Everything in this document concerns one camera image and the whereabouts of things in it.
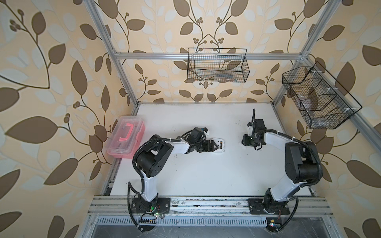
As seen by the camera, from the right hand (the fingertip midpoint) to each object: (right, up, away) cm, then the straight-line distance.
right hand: (245, 142), depth 97 cm
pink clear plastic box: (-75, +5, -8) cm, 76 cm away
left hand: (-22, -1, -5) cm, 23 cm away
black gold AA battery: (-17, -1, -3) cm, 17 cm away
